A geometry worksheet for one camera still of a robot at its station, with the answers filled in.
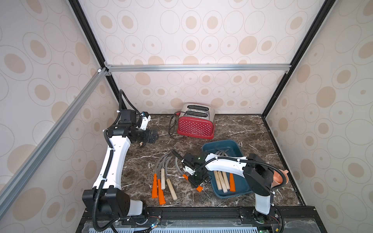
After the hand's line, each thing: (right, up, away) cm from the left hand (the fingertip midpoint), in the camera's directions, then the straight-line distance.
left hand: (153, 132), depth 77 cm
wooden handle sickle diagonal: (+38, -29, +6) cm, 48 cm away
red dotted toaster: (+24, +8, +16) cm, 30 cm away
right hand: (+24, -29, +7) cm, 39 cm away
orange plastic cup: (+72, -28, +8) cm, 77 cm away
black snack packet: (-14, -8, +23) cm, 28 cm away
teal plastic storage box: (+49, -12, +19) cm, 54 cm away
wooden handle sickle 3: (+11, -34, +2) cm, 36 cm away
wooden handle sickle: (+35, -27, +7) cm, 45 cm away
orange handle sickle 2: (0, -32, +4) cm, 33 cm away
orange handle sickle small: (+44, -29, +4) cm, 53 cm away
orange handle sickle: (+25, -31, +4) cm, 40 cm away
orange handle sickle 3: (+4, -36, +2) cm, 36 cm away
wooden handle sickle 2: (+41, -28, +6) cm, 50 cm away
